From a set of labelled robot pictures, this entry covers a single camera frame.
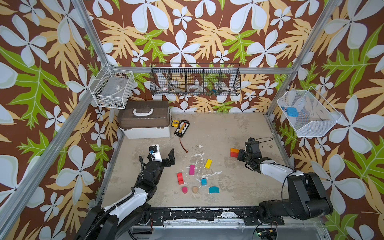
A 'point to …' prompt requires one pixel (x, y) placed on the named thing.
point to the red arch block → (180, 178)
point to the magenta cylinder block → (184, 190)
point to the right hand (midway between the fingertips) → (239, 152)
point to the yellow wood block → (208, 163)
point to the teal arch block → (214, 189)
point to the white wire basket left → (112, 87)
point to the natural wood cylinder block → (195, 189)
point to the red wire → (182, 145)
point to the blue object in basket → (292, 112)
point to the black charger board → (183, 125)
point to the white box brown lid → (142, 119)
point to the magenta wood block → (192, 170)
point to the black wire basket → (195, 79)
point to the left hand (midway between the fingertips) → (165, 148)
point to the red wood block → (233, 154)
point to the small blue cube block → (204, 182)
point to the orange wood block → (234, 150)
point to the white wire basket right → (313, 122)
